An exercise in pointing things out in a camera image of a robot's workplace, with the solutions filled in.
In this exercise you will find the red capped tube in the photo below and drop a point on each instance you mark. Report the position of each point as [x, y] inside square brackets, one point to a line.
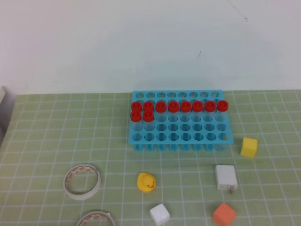
[136, 119]
[221, 110]
[160, 108]
[197, 109]
[185, 108]
[136, 106]
[148, 106]
[210, 108]
[148, 120]
[173, 109]

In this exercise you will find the yellow foam cube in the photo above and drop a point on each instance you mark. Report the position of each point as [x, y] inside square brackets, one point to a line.
[249, 147]

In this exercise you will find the orange foam cube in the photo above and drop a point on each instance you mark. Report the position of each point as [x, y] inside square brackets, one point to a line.
[224, 215]

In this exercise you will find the white power adapter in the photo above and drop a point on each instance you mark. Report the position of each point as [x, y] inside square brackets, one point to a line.
[226, 178]

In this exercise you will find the white tape roll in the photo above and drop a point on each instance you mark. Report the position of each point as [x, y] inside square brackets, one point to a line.
[96, 215]
[82, 182]

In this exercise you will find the yellow rubber duck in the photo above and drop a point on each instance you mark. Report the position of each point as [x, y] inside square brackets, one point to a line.
[146, 182]

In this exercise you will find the white foam cube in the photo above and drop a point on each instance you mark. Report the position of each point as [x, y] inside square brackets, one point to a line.
[159, 214]

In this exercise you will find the white box at left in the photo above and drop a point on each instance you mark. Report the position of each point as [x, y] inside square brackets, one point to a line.
[7, 103]

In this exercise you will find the blue tube rack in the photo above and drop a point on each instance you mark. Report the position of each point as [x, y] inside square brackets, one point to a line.
[208, 135]

